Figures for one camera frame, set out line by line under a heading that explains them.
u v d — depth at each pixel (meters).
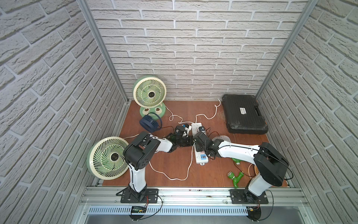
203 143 0.68
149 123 0.92
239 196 0.73
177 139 0.76
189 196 0.75
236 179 0.78
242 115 1.01
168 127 1.01
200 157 0.85
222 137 0.83
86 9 0.71
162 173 0.81
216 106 1.11
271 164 0.45
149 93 0.90
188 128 0.88
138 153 0.50
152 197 0.73
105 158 0.72
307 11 0.70
